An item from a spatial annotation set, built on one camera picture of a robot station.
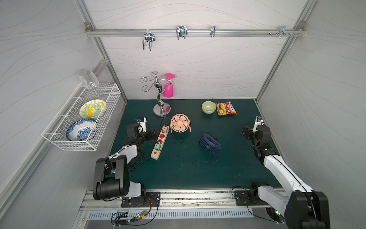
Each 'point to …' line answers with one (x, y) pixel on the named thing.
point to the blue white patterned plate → (81, 130)
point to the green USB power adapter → (157, 146)
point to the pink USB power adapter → (164, 130)
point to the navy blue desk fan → (211, 142)
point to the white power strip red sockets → (160, 141)
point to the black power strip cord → (132, 165)
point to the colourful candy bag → (226, 109)
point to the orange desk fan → (179, 123)
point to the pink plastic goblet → (168, 88)
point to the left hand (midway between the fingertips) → (151, 129)
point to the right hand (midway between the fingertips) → (256, 126)
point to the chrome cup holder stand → (160, 109)
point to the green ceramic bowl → (208, 107)
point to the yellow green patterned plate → (92, 109)
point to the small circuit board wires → (117, 219)
